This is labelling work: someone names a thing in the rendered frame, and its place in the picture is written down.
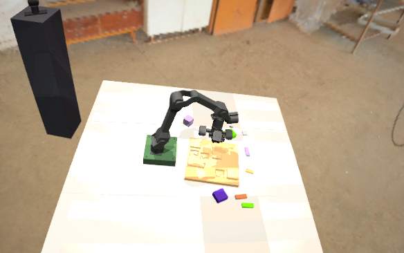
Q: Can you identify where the purple cube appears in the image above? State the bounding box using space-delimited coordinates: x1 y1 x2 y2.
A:
183 115 194 127

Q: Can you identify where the purple square block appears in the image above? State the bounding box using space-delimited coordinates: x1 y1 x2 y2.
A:
212 188 228 204

